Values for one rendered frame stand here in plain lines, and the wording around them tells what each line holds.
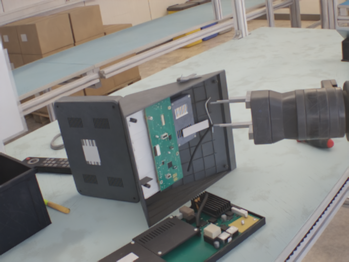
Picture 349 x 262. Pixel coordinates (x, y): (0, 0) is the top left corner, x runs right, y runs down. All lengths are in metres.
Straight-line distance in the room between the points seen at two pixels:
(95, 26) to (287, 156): 3.77
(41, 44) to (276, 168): 3.47
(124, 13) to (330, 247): 4.70
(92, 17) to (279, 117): 3.98
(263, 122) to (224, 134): 0.24
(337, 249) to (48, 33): 3.13
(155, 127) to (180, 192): 0.17
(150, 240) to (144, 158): 0.14
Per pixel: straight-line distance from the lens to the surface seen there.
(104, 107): 0.78
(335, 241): 2.30
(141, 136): 0.73
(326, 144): 0.95
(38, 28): 4.16
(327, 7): 3.38
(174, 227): 0.72
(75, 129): 0.84
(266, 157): 0.94
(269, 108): 0.64
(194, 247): 0.69
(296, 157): 0.94
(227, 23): 3.18
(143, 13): 6.46
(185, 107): 0.79
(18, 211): 0.81
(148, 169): 0.76
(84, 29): 4.47
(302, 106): 0.63
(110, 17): 6.04
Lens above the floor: 1.44
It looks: 22 degrees down
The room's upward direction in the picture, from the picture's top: 9 degrees counter-clockwise
